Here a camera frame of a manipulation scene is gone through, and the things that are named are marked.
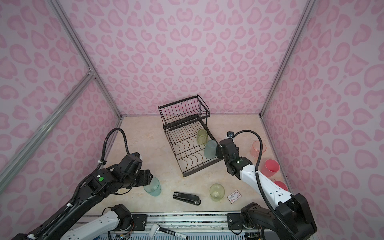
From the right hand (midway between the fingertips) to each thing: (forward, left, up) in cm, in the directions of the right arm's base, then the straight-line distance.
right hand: (224, 146), depth 86 cm
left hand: (-19, +38, +3) cm, 43 cm away
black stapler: (-26, +19, -9) cm, 33 cm away
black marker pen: (-39, +33, -9) cm, 52 cm away
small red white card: (-23, -5, -13) cm, 27 cm away
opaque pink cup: (-11, -25, -5) cm, 27 cm away
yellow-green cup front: (-21, +4, -12) cm, 25 cm away
